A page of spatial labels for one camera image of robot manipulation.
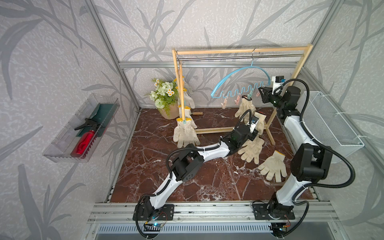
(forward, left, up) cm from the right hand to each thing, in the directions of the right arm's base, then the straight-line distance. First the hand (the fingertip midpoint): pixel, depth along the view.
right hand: (260, 86), depth 83 cm
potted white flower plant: (+3, +56, -10) cm, 57 cm away
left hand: (-15, +3, -15) cm, 21 cm away
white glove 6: (-16, 0, -13) cm, 21 cm away
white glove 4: (-24, +42, -12) cm, 50 cm away
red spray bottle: (-36, +82, +1) cm, 90 cm away
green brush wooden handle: (+11, +35, -33) cm, 49 cm away
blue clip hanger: (+22, +2, -10) cm, 24 cm away
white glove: (+13, +43, -9) cm, 46 cm away
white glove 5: (-6, +7, -8) cm, 12 cm away
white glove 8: (-32, -10, -34) cm, 48 cm away
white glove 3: (-15, +41, -6) cm, 44 cm away
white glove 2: (-1, +41, -8) cm, 42 cm away
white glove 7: (-21, +1, -34) cm, 40 cm away
